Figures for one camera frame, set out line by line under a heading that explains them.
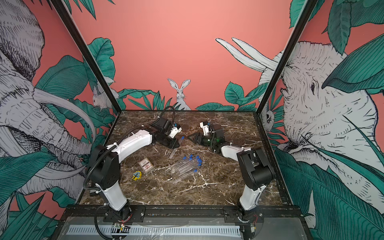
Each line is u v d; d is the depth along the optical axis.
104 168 0.47
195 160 0.93
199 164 0.91
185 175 0.87
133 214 0.73
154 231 0.70
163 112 1.21
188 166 0.91
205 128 0.86
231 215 0.74
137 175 0.86
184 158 0.95
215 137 0.74
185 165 0.90
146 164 0.90
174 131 0.83
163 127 0.73
